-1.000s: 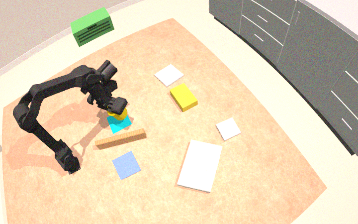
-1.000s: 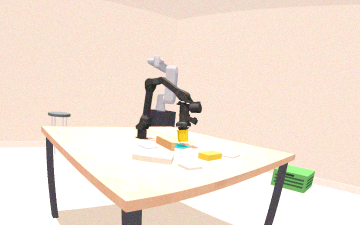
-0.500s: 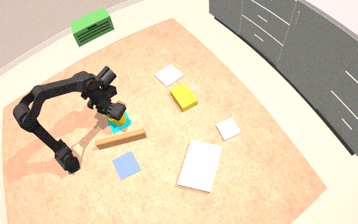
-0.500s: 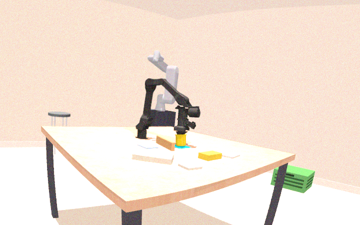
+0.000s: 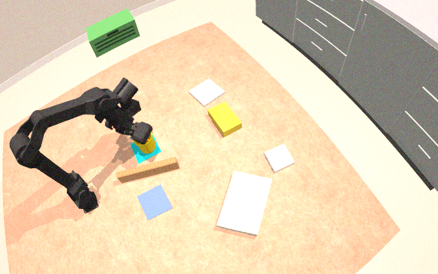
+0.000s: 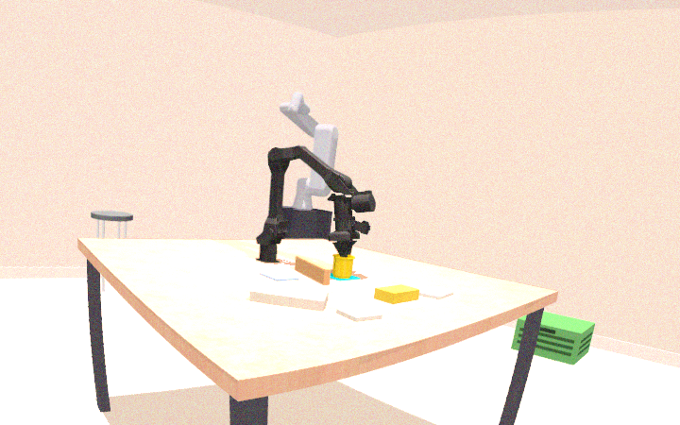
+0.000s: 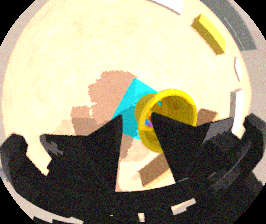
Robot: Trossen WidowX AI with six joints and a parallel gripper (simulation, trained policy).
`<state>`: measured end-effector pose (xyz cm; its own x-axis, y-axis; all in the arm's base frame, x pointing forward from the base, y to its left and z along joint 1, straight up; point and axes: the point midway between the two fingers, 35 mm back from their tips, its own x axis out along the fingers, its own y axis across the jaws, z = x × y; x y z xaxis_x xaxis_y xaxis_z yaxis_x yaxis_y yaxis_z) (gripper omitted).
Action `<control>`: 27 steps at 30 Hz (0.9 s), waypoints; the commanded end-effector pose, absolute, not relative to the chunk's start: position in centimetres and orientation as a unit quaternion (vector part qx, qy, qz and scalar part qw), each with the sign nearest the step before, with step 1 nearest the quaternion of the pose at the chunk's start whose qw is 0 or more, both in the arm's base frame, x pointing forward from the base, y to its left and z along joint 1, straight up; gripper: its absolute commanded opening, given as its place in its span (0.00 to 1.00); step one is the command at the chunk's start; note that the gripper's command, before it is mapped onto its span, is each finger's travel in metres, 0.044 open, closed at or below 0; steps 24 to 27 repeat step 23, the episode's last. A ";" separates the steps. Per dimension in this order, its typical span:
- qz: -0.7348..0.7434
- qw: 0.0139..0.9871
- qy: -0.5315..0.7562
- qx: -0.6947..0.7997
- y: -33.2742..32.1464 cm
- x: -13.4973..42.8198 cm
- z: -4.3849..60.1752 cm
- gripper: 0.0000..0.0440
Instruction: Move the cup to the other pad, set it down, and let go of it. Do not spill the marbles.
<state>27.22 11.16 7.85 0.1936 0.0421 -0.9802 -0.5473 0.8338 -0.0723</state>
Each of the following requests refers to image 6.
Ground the long wooden beam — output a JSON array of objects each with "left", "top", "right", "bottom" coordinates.
[{"left": 295, "top": 256, "right": 331, "bottom": 285}]

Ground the yellow rectangular block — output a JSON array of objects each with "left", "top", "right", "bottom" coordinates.
[{"left": 374, "top": 285, "right": 419, "bottom": 304}]

